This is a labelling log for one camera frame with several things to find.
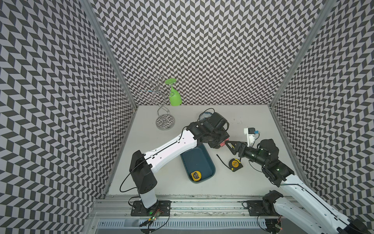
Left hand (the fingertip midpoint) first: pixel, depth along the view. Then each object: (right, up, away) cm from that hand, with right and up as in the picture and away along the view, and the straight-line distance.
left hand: (226, 139), depth 73 cm
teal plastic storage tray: (-14, -15, +18) cm, 27 cm away
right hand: (+1, -3, 0) cm, 3 cm away
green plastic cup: (-29, +23, +21) cm, 42 cm away
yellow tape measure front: (-15, -22, +8) cm, 28 cm away
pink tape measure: (-2, -2, -2) cm, 4 cm away
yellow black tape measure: (+7, -16, +12) cm, 21 cm away
